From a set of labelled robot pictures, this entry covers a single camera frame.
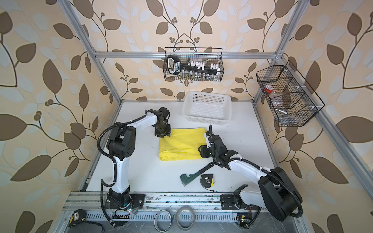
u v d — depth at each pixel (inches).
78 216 26.9
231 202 29.0
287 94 31.6
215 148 26.4
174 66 33.8
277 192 16.2
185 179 31.7
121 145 22.0
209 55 35.8
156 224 27.2
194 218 27.4
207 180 31.0
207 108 45.4
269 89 31.7
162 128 33.6
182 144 36.9
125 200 26.0
